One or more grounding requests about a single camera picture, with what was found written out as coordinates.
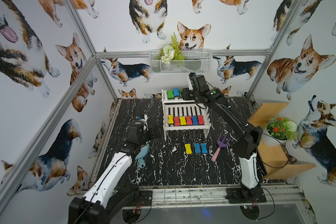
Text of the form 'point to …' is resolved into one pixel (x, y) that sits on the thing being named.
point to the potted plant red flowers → (278, 131)
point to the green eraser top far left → (170, 94)
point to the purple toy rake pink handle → (220, 143)
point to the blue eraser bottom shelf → (195, 121)
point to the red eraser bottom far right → (201, 120)
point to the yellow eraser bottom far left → (171, 119)
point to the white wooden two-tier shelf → (179, 114)
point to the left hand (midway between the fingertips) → (155, 125)
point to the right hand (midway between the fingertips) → (189, 87)
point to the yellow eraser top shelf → (188, 150)
